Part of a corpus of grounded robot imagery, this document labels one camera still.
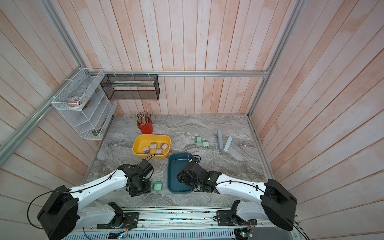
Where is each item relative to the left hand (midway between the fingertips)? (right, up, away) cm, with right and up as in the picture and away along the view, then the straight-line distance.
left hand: (145, 194), depth 80 cm
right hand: (+19, +9, 0) cm, 21 cm away
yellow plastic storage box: (-8, +28, +22) cm, 36 cm away
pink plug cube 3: (+4, +21, +17) cm, 27 cm away
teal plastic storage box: (+17, +15, +12) cm, 25 cm away
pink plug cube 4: (+8, +24, +18) cm, 31 cm away
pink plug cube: (-4, +21, +17) cm, 28 cm away
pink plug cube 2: (0, +24, +18) cm, 31 cm away
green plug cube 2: (+31, +28, +24) cm, 48 cm away
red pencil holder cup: (-7, +38, +24) cm, 45 cm away
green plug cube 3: (+36, +25, +21) cm, 49 cm away
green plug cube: (+6, +4, +3) cm, 8 cm away
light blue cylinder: (+51, +26, +19) cm, 60 cm away
